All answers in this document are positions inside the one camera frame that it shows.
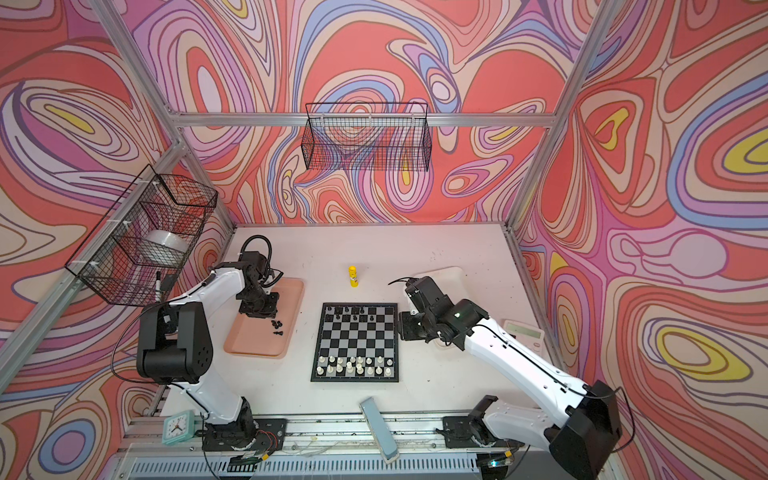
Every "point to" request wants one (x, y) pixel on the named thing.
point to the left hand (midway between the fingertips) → (273, 311)
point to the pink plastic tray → (263, 337)
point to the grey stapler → (382, 436)
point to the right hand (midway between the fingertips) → (405, 334)
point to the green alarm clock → (178, 427)
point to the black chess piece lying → (278, 333)
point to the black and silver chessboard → (357, 342)
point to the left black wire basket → (136, 253)
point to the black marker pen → (158, 287)
